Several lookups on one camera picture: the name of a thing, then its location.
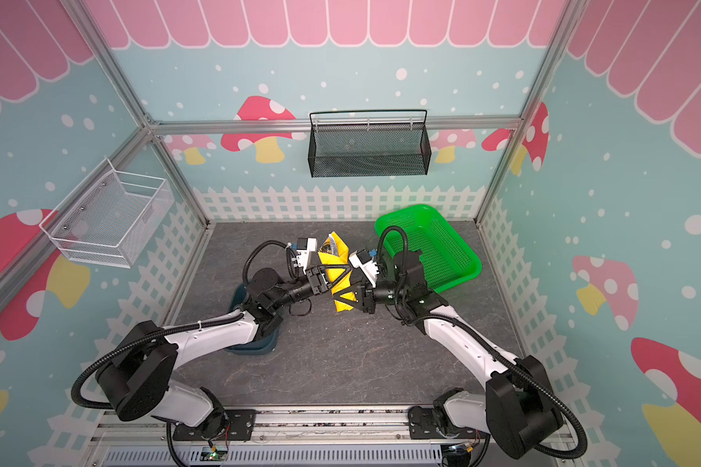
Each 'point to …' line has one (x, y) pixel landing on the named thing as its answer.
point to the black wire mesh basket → (369, 143)
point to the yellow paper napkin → (335, 252)
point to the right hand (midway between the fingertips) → (336, 296)
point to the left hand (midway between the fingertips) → (352, 275)
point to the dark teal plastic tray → (264, 345)
